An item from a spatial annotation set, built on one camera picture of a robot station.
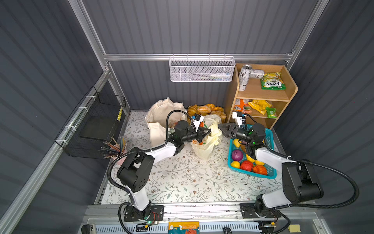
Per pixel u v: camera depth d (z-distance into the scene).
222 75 0.87
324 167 0.42
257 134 0.64
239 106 0.96
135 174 0.47
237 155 0.89
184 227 0.69
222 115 1.06
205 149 0.76
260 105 0.96
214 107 1.20
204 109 1.12
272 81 0.89
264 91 0.89
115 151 0.85
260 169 0.81
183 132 0.68
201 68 1.24
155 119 0.96
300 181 0.87
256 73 0.91
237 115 0.75
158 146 0.57
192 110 1.15
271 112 0.94
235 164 0.86
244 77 0.79
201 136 0.76
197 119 0.74
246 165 0.82
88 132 0.72
